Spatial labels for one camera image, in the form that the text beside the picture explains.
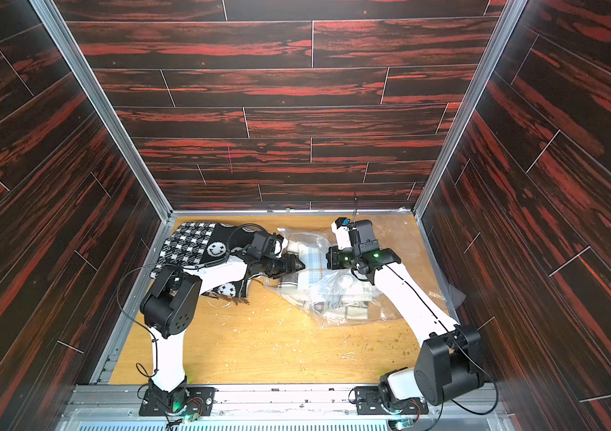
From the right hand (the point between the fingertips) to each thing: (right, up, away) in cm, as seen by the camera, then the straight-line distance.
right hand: (334, 252), depth 85 cm
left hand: (-10, -7, +9) cm, 15 cm away
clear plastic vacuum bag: (+15, -20, +4) cm, 25 cm away
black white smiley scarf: (-49, +2, +11) cm, 50 cm away
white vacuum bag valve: (+4, -10, +2) cm, 11 cm away
